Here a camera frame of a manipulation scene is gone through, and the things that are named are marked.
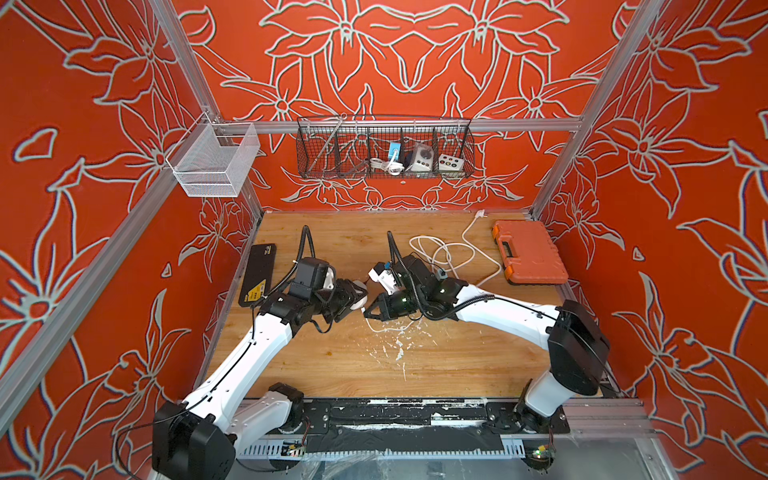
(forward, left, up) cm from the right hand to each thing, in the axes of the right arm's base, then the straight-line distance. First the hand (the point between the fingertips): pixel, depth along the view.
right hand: (359, 317), depth 73 cm
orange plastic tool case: (+31, -56, -13) cm, 66 cm away
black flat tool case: (+23, +38, -16) cm, 47 cm away
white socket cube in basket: (+49, -26, +12) cm, 56 cm away
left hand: (+6, -1, +1) cm, 6 cm away
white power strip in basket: (+45, -18, +15) cm, 51 cm away
